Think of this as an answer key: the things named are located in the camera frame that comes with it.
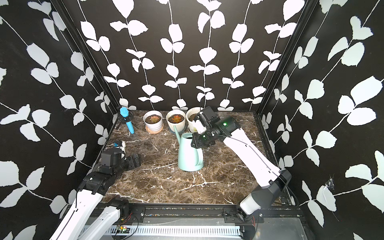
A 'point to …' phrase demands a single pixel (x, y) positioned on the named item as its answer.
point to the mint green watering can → (190, 159)
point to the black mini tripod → (129, 118)
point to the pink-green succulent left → (154, 119)
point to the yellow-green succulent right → (191, 117)
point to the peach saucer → (154, 132)
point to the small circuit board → (122, 229)
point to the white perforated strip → (177, 230)
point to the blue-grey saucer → (179, 133)
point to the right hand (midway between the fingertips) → (191, 141)
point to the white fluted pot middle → (179, 126)
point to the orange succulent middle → (176, 118)
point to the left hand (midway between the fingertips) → (134, 154)
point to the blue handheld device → (124, 112)
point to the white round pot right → (192, 110)
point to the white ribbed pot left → (153, 126)
